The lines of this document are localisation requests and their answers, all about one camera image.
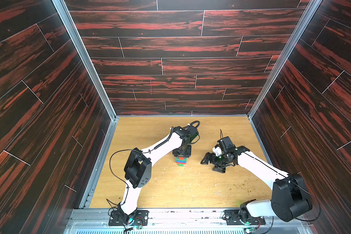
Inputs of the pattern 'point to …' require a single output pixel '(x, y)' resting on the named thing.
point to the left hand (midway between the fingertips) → (185, 156)
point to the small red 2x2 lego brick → (182, 158)
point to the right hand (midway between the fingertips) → (208, 164)
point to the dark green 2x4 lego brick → (178, 159)
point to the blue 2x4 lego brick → (185, 162)
